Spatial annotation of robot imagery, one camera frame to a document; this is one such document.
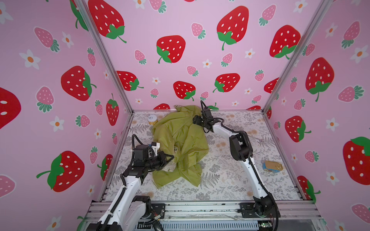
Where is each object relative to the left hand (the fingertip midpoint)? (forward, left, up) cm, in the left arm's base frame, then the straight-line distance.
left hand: (173, 156), depth 78 cm
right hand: (+39, -14, -11) cm, 43 cm away
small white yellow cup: (+37, +21, -10) cm, 44 cm away
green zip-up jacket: (+26, -2, -13) cm, 29 cm away
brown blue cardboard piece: (0, -60, -12) cm, 61 cm away
